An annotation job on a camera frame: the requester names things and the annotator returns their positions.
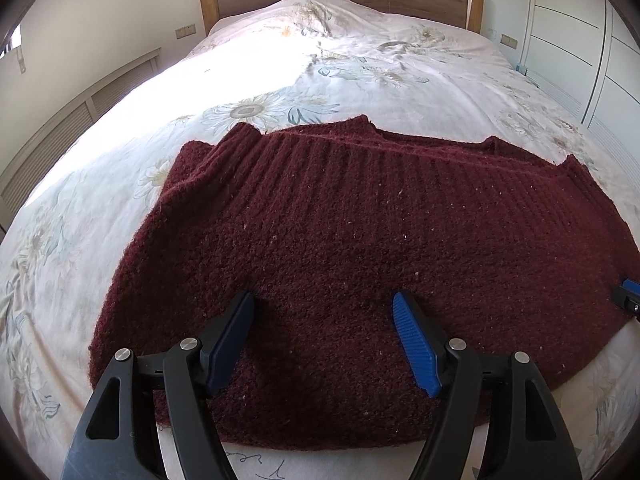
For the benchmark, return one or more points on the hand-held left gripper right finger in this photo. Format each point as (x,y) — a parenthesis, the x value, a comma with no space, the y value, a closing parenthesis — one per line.
(415,345)

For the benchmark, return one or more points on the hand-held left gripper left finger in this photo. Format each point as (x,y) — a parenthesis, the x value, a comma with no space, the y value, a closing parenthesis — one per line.
(230,340)

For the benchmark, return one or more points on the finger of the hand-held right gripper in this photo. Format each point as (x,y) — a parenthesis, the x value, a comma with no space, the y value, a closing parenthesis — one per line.
(631,297)

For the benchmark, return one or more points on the dark red knitted sweater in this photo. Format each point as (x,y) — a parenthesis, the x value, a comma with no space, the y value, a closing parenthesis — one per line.
(340,230)

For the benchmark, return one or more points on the white sliding wardrobe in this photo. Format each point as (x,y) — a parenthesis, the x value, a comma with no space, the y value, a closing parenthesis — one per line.
(575,35)

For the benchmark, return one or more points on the white louvred cabinet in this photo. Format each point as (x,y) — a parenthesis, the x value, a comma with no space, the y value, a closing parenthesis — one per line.
(65,125)

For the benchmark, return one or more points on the bed with floral duvet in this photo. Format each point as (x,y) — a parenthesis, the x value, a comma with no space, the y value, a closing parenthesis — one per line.
(250,60)

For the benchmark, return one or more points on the window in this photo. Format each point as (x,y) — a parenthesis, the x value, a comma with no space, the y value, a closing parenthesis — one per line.
(12,42)

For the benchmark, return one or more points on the wall socket plate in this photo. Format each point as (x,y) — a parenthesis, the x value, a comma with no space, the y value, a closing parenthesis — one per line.
(509,40)
(185,31)

